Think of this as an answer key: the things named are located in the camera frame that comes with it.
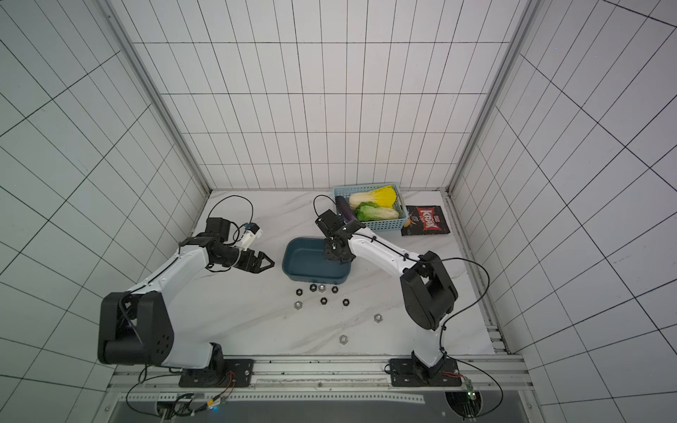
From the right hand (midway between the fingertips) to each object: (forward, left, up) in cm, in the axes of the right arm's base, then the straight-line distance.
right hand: (325, 254), depth 89 cm
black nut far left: (-11, +9, -8) cm, 16 cm away
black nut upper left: (-9, +4, -8) cm, 12 cm away
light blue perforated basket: (+35, -6, -4) cm, 35 cm away
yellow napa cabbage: (+29, -21, 0) cm, 36 cm away
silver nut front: (-25, -8, -9) cm, 27 cm away
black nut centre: (-14, 0, -8) cm, 16 cm away
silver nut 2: (-15, +8, -8) cm, 19 cm away
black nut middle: (-14, -8, -8) cm, 18 cm away
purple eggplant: (+27, -5, -7) cm, 28 cm away
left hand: (-6, +21, +1) cm, 22 cm away
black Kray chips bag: (+25, -40, -9) cm, 47 cm away
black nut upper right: (-9, -4, -8) cm, 13 cm away
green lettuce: (+21, -16, 0) cm, 26 cm away
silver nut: (-17, -18, -9) cm, 27 cm away
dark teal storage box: (+1, +9, -7) cm, 11 cm away
